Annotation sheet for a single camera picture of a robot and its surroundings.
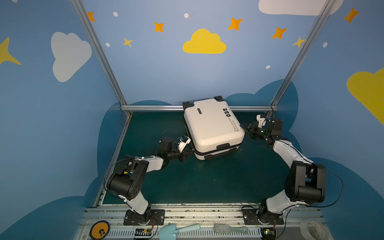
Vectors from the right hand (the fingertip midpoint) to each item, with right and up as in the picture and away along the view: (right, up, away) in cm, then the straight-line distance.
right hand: (242, 125), depth 88 cm
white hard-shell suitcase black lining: (-18, -2, -1) cm, 18 cm away
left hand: (-30, -15, +2) cm, 34 cm away
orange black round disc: (-75, -51, -18) cm, 92 cm away
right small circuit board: (+8, -54, -15) cm, 57 cm away
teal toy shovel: (-42, -51, -19) cm, 68 cm away
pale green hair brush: (-17, -50, -18) cm, 55 cm away
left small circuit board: (-55, -53, -15) cm, 78 cm away
